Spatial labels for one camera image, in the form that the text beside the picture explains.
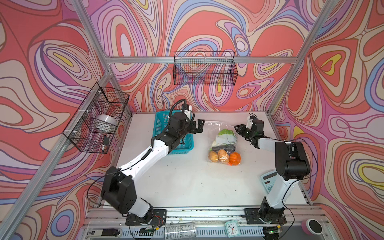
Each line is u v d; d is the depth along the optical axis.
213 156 0.86
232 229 0.69
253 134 0.78
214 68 0.96
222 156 0.84
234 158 0.85
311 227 0.67
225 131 0.93
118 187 0.42
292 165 0.51
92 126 0.74
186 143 1.02
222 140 0.91
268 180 0.82
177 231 0.65
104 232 0.67
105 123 0.70
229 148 0.87
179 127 0.60
